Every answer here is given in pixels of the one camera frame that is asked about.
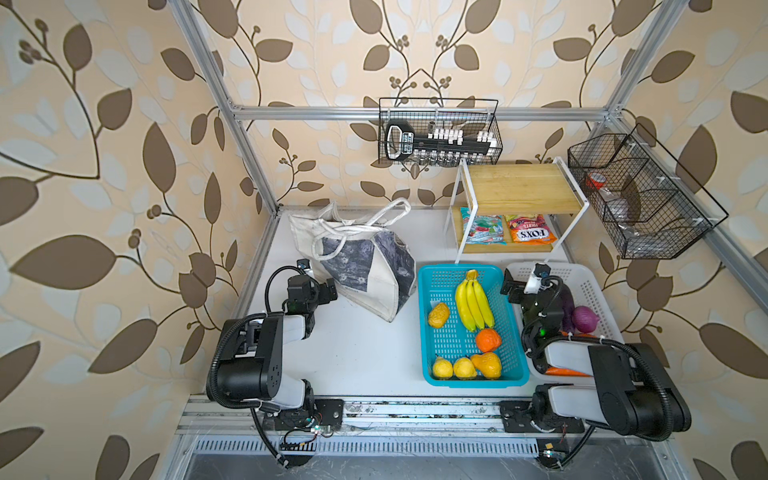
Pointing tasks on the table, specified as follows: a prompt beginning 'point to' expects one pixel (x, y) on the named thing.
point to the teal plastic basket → (470, 332)
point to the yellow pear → (489, 363)
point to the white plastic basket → (586, 291)
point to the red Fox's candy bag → (530, 230)
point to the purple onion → (584, 319)
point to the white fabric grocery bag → (370, 264)
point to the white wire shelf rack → (507, 208)
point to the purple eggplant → (568, 305)
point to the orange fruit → (488, 340)
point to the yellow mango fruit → (438, 315)
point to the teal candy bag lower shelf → (484, 229)
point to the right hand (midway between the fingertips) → (525, 276)
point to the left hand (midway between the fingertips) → (320, 278)
